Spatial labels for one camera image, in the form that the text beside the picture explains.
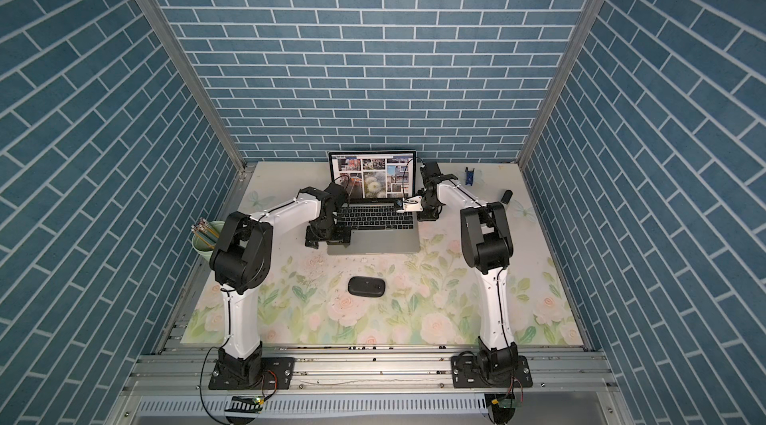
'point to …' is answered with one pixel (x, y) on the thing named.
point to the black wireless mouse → (366, 286)
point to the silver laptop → (374, 184)
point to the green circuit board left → (246, 404)
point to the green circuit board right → (508, 403)
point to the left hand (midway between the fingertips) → (341, 245)
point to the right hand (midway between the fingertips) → (427, 207)
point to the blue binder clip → (469, 177)
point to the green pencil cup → (204, 250)
